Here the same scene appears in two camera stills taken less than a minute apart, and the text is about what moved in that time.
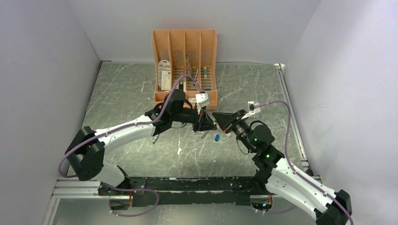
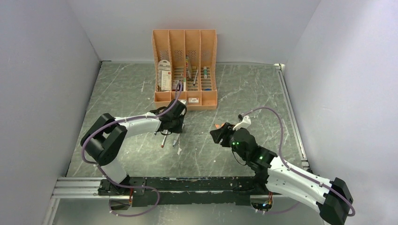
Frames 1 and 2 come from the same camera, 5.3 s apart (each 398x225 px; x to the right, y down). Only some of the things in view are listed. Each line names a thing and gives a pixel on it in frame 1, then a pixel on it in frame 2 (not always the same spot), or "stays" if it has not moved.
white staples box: [192, 100] stays
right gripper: [224, 119] → [225, 132]
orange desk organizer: [186, 60] stays
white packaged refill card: [164, 74] stays
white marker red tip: [205, 134] → [164, 139]
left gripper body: [196, 126] → [177, 126]
